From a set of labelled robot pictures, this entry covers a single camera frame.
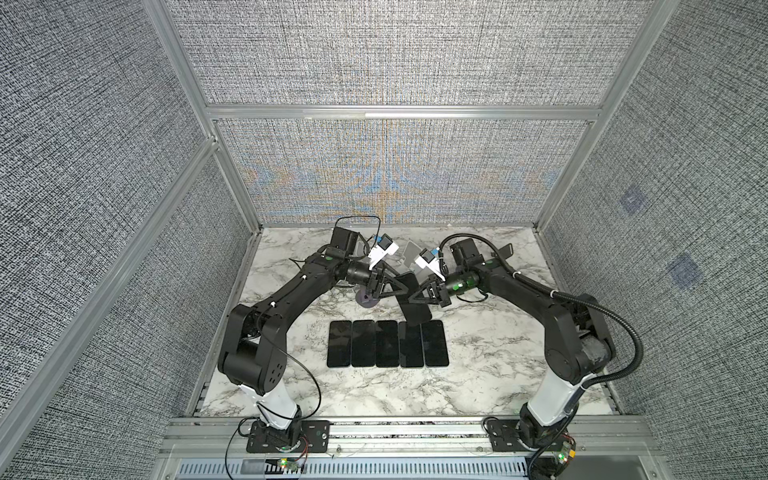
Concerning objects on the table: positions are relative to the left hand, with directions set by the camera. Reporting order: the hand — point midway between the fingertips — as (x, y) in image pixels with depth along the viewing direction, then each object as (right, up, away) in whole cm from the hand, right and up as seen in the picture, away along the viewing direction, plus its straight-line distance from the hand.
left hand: (402, 286), depth 77 cm
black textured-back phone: (+4, -7, 0) cm, 8 cm away
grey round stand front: (-11, -6, +19) cm, 22 cm away
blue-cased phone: (+10, -18, +11) cm, 24 cm away
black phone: (-17, -18, +10) cm, 27 cm away
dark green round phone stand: (+36, +9, +23) cm, 44 cm away
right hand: (+3, -4, +3) cm, 6 cm away
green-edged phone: (+3, -19, +11) cm, 22 cm away
